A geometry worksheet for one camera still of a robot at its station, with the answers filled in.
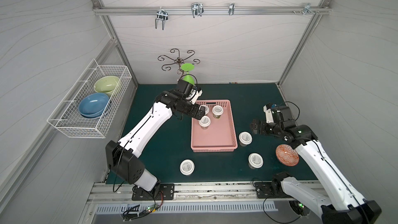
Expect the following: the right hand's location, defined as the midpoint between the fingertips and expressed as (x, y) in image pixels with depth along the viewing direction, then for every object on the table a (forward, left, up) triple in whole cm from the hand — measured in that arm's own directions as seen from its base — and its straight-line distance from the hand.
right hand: (260, 124), depth 76 cm
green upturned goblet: (+26, +38, +14) cm, 48 cm away
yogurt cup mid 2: (-2, +5, -13) cm, 14 cm away
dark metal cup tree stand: (+34, +44, +13) cm, 57 cm away
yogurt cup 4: (-14, +2, -12) cm, 19 cm away
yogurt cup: (+16, +27, -11) cm, 34 cm away
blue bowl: (-4, +76, +17) cm, 78 cm away
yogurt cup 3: (-19, +36, -12) cm, 42 cm away
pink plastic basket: (+1, +19, -17) cm, 25 cm away
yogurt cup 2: (+15, +21, -11) cm, 28 cm away
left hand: (+4, +32, +4) cm, 32 cm away
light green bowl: (+9, +75, +17) cm, 78 cm away
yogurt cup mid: (+7, +28, -12) cm, 32 cm away
